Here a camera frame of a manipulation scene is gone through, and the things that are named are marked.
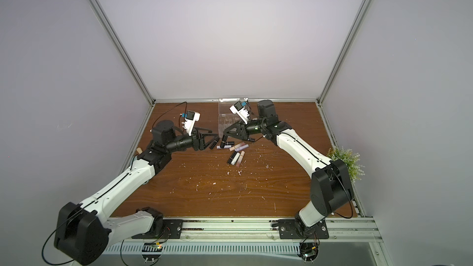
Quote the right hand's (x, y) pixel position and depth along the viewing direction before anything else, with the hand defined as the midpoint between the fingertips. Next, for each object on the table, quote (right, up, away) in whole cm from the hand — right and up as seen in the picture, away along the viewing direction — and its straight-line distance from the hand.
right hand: (226, 128), depth 73 cm
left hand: (-4, -3, -1) cm, 5 cm away
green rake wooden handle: (-49, -14, +24) cm, 57 cm away
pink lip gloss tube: (+6, -15, +22) cm, 27 cm away
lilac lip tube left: (-1, -8, +2) cm, 8 cm away
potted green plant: (+52, -13, +3) cm, 54 cm away
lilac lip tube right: (+6, -12, +24) cm, 28 cm away
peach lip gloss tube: (+3, -12, +24) cm, 27 cm away
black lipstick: (-1, -5, 0) cm, 5 cm away
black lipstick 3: (0, -18, +20) cm, 27 cm away
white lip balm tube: (+3, -17, +20) cm, 26 cm away
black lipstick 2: (+12, -8, +28) cm, 31 cm away
